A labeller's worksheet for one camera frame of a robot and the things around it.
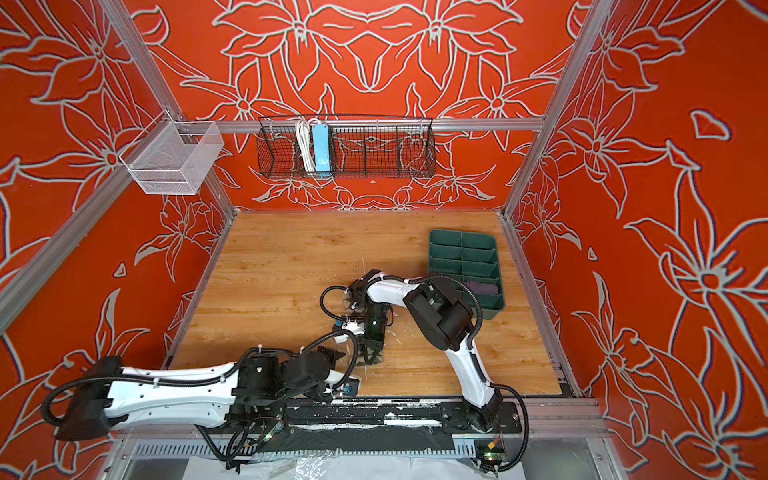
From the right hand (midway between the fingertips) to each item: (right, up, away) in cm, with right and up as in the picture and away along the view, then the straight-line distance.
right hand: (367, 356), depth 84 cm
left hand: (-6, +2, -9) cm, 11 cm away
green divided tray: (+35, +28, +20) cm, 49 cm away
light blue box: (-14, +61, +6) cm, 63 cm away
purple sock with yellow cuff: (+37, +18, +9) cm, 42 cm away
